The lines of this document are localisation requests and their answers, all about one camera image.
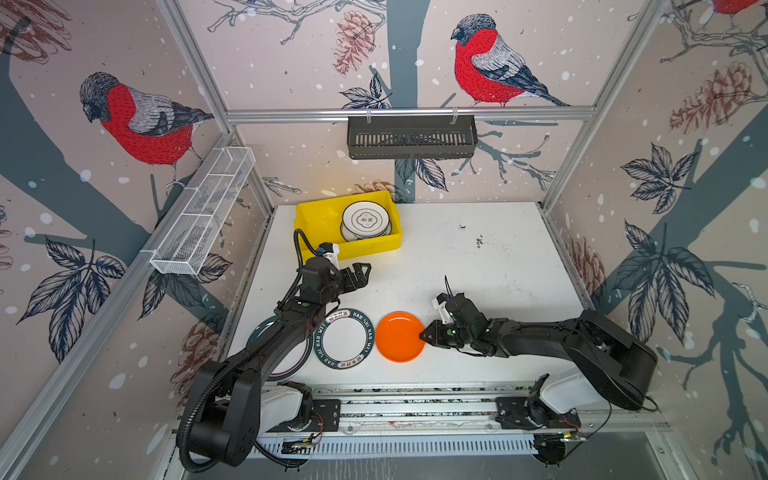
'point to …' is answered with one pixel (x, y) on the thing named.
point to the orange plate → (397, 337)
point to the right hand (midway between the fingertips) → (418, 340)
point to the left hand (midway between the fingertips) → (359, 268)
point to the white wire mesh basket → (180, 251)
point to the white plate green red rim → (293, 359)
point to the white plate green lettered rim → (343, 338)
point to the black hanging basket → (376, 137)
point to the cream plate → (349, 235)
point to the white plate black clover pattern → (366, 218)
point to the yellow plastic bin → (320, 221)
